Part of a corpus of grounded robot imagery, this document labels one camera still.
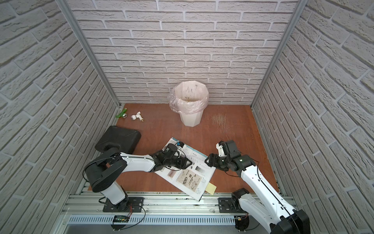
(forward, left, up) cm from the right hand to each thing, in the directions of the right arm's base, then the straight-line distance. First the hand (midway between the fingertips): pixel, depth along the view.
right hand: (211, 162), depth 79 cm
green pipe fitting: (+44, +62, -5) cm, 77 cm away
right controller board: (-27, -12, -10) cm, 32 cm away
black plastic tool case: (+20, +53, -3) cm, 57 cm away
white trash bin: (+32, +9, -2) cm, 33 cm away
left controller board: (-22, +48, -10) cm, 53 cm away
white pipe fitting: (+43, +51, -6) cm, 67 cm away
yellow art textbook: (-6, +10, -9) cm, 15 cm away
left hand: (+7, +14, -7) cm, 17 cm away
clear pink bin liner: (+49, +11, +5) cm, 50 cm away
